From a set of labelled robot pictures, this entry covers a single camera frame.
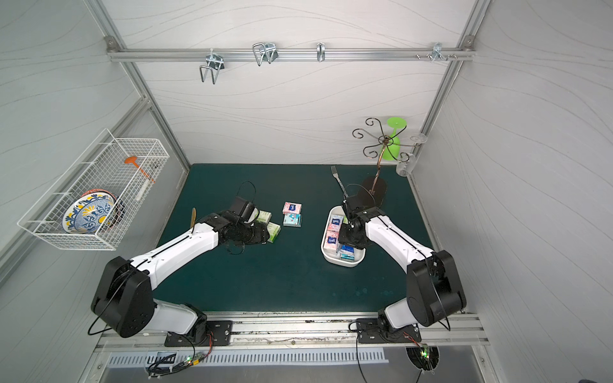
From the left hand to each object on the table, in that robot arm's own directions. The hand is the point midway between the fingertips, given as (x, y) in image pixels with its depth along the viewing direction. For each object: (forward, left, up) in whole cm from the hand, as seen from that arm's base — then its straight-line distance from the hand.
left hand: (263, 237), depth 85 cm
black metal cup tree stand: (+29, -46, -5) cm, 55 cm away
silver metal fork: (+42, -28, -9) cm, 52 cm away
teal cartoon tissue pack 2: (+12, -9, -7) cm, 17 cm away
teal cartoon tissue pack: (-4, -31, -8) cm, 32 cm away
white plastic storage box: (-2, -36, -9) cm, 37 cm away
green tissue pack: (+6, -2, -6) cm, 9 cm away
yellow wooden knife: (+14, +34, -9) cm, 38 cm away
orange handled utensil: (+16, +44, +22) cm, 52 cm away
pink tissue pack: (+9, -27, -4) cm, 28 cm away
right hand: (+1, -31, -3) cm, 31 cm away
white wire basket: (+8, +46, +26) cm, 54 cm away
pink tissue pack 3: (+18, -9, -7) cm, 21 cm away
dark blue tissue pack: (-3, -30, -1) cm, 31 cm away
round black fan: (-34, -53, -12) cm, 64 cm away
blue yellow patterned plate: (-8, +42, +25) cm, 49 cm away
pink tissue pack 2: (+1, -25, -4) cm, 25 cm away
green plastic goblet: (+27, -47, +21) cm, 58 cm away
